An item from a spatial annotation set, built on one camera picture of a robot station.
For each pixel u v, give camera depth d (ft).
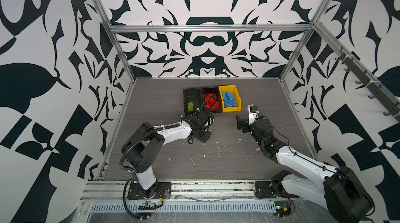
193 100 3.65
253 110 2.34
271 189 2.41
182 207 2.55
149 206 2.39
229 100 3.37
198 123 2.35
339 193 1.34
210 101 3.41
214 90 3.52
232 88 3.52
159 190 2.39
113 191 2.48
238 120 2.66
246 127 2.48
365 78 1.95
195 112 2.42
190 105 3.37
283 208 2.33
